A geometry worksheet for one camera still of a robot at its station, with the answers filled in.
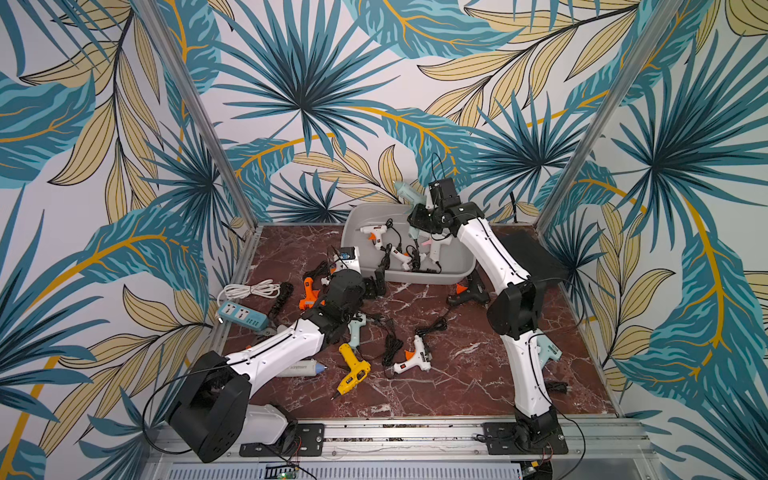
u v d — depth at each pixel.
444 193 0.73
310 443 0.73
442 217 0.69
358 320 0.93
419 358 0.86
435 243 1.09
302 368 0.81
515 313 0.59
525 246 1.07
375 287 0.74
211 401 0.41
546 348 0.88
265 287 0.98
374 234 1.13
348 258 0.70
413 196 0.93
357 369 0.82
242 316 0.92
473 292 0.97
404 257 1.07
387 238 1.12
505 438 0.73
